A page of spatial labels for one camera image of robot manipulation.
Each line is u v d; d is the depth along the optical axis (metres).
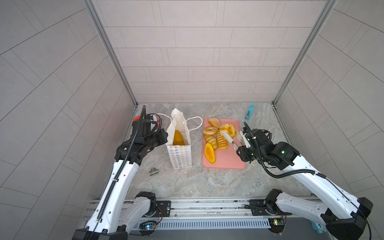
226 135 0.76
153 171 0.81
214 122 1.00
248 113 1.02
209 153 0.87
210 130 0.97
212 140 0.91
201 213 0.71
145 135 0.52
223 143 0.90
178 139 0.88
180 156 0.72
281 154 0.46
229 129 0.79
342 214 0.38
